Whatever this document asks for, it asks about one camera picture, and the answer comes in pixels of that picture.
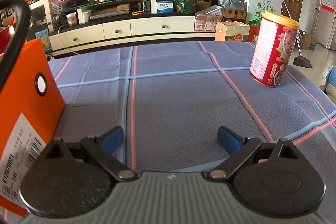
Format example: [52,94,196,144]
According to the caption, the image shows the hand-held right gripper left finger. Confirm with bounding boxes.
[43,126,137,182]

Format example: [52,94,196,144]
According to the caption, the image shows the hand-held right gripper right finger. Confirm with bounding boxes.
[204,126,302,182]

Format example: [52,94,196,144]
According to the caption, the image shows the orange cardboard box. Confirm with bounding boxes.
[0,38,66,216]

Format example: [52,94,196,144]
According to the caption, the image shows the blue checked tablecloth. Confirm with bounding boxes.
[47,41,336,224]

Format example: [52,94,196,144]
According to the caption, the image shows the pink snack carton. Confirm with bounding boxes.
[249,10,300,88]

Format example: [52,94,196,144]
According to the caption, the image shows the broom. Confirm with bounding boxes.
[280,0,313,69]

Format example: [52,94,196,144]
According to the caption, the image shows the orange gift bag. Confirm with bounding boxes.
[215,21,250,42]

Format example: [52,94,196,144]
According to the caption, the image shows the white TV stand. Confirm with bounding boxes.
[49,0,218,52]

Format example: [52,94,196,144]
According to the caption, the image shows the blue picture box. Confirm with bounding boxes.
[35,29,52,52]

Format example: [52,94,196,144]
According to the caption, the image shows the blue white box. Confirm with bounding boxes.
[157,1,174,14]

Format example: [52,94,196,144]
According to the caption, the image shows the pink plastic basket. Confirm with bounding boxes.
[51,0,71,15]

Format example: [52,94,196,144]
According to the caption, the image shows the white glass door cabinet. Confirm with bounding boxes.
[28,0,55,54]

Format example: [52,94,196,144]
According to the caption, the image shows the white refrigerator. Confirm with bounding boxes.
[312,0,336,50]

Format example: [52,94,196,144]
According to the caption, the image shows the green snack bag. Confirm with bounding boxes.
[174,0,195,14]

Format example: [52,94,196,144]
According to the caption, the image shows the black strap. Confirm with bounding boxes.
[0,0,31,88]

